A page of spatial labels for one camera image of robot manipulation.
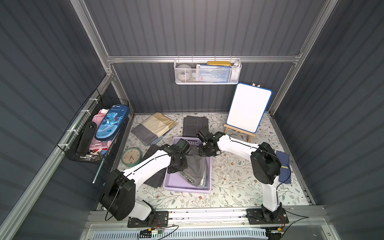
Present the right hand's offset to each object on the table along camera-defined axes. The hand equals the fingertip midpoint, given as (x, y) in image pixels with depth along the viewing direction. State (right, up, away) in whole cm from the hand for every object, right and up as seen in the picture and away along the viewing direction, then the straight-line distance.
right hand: (204, 151), depth 93 cm
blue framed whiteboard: (+27, +28, -3) cm, 39 cm away
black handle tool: (-53, +11, -28) cm, 61 cm away
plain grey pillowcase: (-5, -11, -5) cm, 13 cm away
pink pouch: (-49, +7, -27) cm, 56 cm away
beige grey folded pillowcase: (-39, +12, +16) cm, 43 cm away
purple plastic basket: (-17, -16, -7) cm, 24 cm away
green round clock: (-46, -3, +1) cm, 47 cm away
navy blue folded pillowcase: (+48, -13, -4) cm, 50 cm away
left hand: (-13, -8, -9) cm, 18 cm away
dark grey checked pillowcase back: (-8, +17, +20) cm, 28 cm away
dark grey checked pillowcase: (-28, -15, -8) cm, 33 cm away
